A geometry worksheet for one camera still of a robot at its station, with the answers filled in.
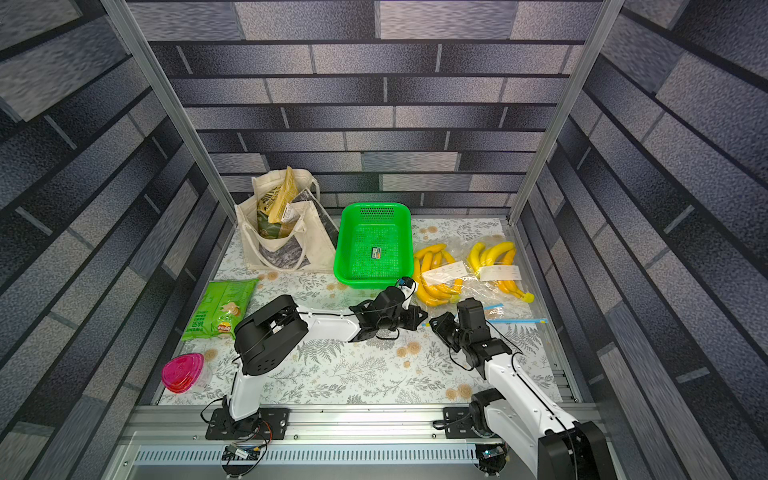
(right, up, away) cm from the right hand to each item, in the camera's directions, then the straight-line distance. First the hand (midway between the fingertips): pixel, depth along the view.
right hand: (429, 320), depth 86 cm
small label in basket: (-17, +19, +23) cm, 34 cm away
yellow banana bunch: (+4, +7, +6) cm, 10 cm away
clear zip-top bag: (+22, +4, +2) cm, 22 cm away
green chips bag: (-63, +3, +1) cm, 63 cm away
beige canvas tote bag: (-37, +23, +6) cm, 43 cm away
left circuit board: (-50, -28, -15) cm, 60 cm away
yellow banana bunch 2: (+25, +16, +14) cm, 32 cm away
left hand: (0, +2, 0) cm, 2 cm away
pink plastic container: (-64, -9, -14) cm, 66 cm away
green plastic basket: (-22, +30, +31) cm, 49 cm away
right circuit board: (+14, -30, -13) cm, 36 cm away
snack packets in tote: (-47, +32, +3) cm, 57 cm away
